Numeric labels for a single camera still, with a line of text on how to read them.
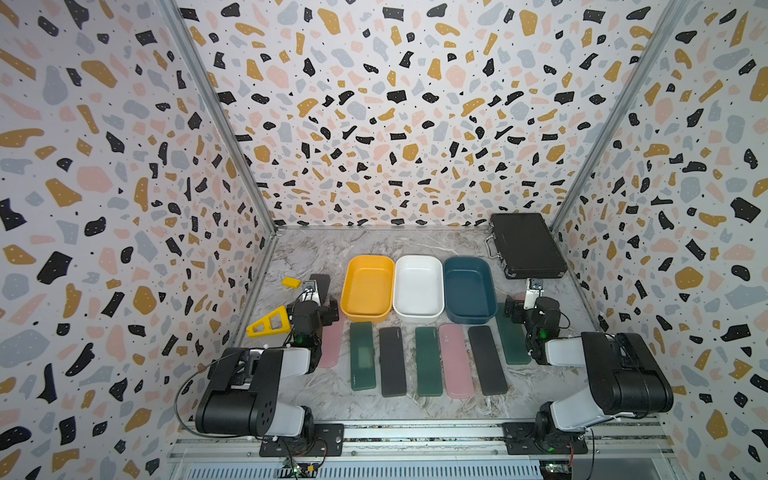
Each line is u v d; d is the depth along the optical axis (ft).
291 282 3.37
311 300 2.60
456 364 2.82
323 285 3.47
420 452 2.41
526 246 3.84
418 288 3.39
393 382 2.67
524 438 2.40
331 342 2.91
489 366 2.81
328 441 2.40
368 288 3.39
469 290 3.39
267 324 3.09
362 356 2.86
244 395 1.44
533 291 2.74
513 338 2.88
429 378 2.72
